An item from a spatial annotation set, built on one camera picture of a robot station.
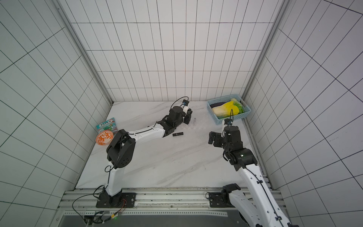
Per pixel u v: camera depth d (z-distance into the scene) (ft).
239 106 3.47
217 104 3.68
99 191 2.38
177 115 2.30
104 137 3.13
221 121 3.30
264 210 1.30
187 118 2.64
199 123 3.40
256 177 1.45
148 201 2.44
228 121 2.11
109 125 3.33
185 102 2.55
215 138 2.17
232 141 1.74
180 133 3.20
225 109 3.47
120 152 1.69
